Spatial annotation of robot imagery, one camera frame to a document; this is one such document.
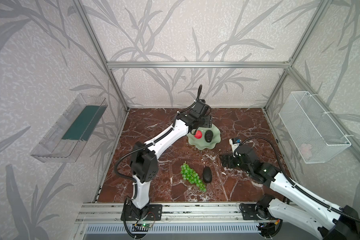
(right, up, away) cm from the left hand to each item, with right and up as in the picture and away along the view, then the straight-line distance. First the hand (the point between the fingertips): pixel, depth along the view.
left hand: (208, 115), depth 85 cm
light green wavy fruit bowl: (-3, -18, +14) cm, 24 cm away
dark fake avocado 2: (-1, -33, -3) cm, 33 cm away
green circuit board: (-31, -53, -15) cm, 63 cm away
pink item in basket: (+47, -17, -12) cm, 52 cm away
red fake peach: (-5, -12, +14) cm, 19 cm away
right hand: (+9, -19, -5) cm, 21 cm away
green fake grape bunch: (-12, -33, -2) cm, 35 cm away
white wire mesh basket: (+42, -10, -24) cm, 49 cm away
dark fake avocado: (+2, -13, +13) cm, 19 cm away
